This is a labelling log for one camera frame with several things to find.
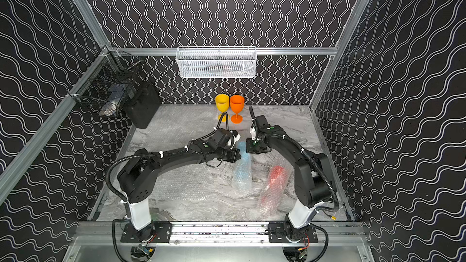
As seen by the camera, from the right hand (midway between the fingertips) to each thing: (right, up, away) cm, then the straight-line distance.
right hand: (249, 149), depth 91 cm
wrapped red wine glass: (+13, -11, -9) cm, 19 cm away
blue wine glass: (-4, -12, -11) cm, 16 cm away
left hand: (-4, -2, -4) cm, 6 cm away
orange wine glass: (-6, +23, +10) cm, 26 cm away
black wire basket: (-74, +32, +2) cm, 81 cm away
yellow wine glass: (-14, +25, +13) cm, 32 cm away
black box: (-58, +24, +9) cm, 64 cm away
